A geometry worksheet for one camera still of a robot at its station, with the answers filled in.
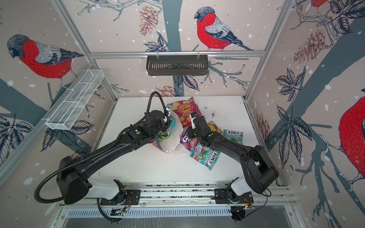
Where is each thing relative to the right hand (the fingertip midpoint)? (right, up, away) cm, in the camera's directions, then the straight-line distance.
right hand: (188, 128), depth 89 cm
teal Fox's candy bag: (+32, -6, +6) cm, 33 cm away
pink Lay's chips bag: (-3, +12, +18) cm, 22 cm away
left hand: (-13, +10, -12) cm, 20 cm away
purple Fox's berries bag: (+1, -9, -1) cm, 10 cm away
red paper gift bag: (-11, -8, -1) cm, 14 cm away
